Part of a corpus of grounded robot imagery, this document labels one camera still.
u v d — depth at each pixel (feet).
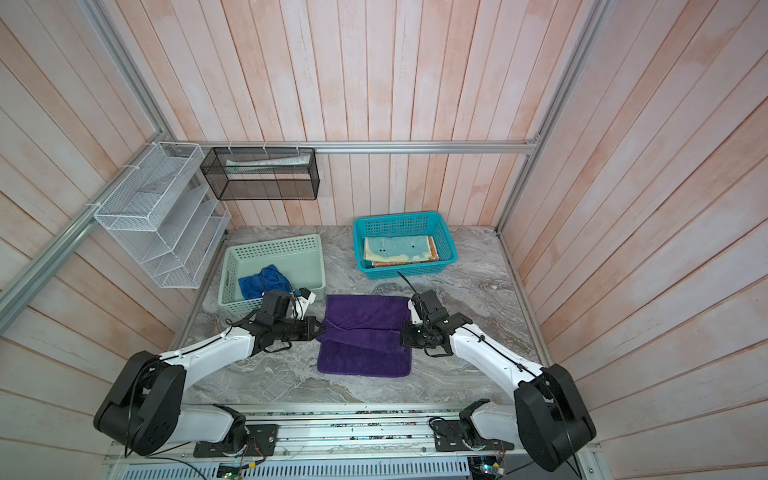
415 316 2.36
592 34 2.33
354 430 2.50
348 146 3.11
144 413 1.39
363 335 2.82
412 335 2.49
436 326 2.05
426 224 3.75
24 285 1.73
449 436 2.40
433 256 3.52
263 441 2.40
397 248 3.63
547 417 1.34
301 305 2.75
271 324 2.27
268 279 3.31
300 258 3.61
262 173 3.41
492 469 2.30
